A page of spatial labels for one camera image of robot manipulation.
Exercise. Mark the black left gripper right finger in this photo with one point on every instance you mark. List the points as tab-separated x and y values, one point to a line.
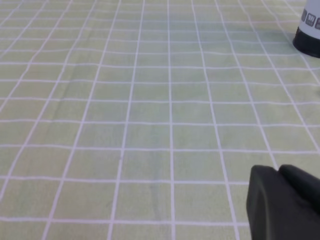
305	185

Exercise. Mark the black mesh pen holder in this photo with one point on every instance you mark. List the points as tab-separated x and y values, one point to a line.
307	36

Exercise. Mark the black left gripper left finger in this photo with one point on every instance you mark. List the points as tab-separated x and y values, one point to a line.
275	211

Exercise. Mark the green checkered tablecloth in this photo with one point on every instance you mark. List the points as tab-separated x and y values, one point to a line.
141	119

